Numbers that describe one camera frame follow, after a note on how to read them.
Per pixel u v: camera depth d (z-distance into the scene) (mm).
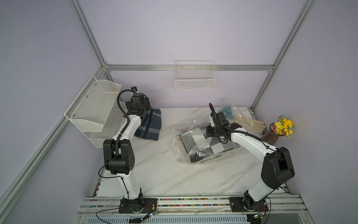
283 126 765
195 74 938
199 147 825
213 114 738
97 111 776
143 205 728
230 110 1114
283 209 736
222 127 656
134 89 766
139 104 700
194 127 951
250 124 1075
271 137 846
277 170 447
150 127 1018
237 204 737
